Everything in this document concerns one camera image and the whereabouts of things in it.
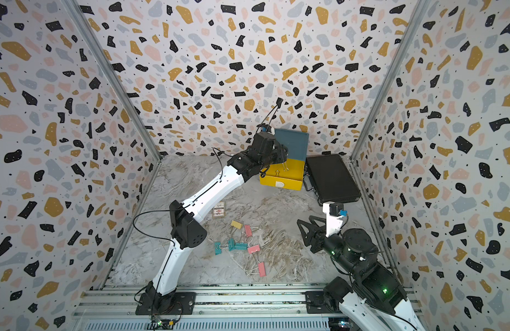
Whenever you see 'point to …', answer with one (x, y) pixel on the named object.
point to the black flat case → (332, 180)
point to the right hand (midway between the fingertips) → (303, 221)
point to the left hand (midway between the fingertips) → (287, 148)
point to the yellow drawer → (287, 174)
